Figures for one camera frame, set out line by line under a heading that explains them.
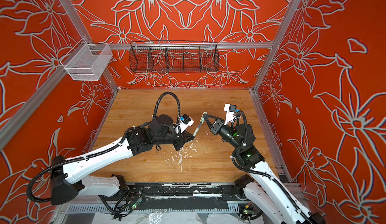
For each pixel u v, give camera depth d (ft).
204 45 3.02
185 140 1.92
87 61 3.02
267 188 1.50
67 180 1.29
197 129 2.15
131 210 2.24
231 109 1.96
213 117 2.04
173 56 3.27
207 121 2.09
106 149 1.48
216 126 1.89
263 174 1.54
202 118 2.12
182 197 2.39
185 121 1.87
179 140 1.93
